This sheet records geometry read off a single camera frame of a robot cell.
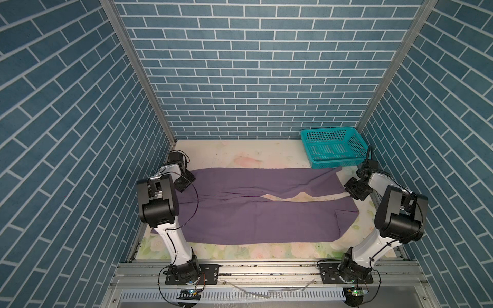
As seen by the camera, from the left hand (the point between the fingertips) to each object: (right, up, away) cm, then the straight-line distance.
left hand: (192, 181), depth 100 cm
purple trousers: (+36, -11, -9) cm, 39 cm away
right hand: (+81, -5, -4) cm, 81 cm away
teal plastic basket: (+83, +19, +19) cm, 88 cm away
